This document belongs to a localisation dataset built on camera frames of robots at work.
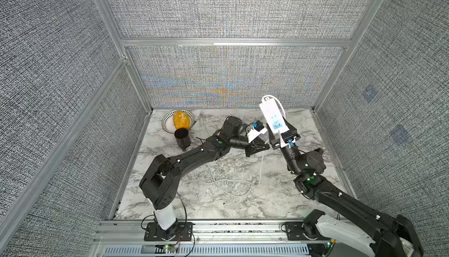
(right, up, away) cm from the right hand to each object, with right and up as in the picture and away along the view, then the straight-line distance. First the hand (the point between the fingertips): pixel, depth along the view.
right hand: (280, 117), depth 65 cm
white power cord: (-1, -22, +30) cm, 38 cm away
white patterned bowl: (-56, -2, +46) cm, 73 cm away
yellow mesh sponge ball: (-46, +1, +40) cm, 62 cm away
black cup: (-43, -10, +32) cm, 55 cm away
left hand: (-1, -12, +8) cm, 14 cm away
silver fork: (-36, +4, +53) cm, 64 cm away
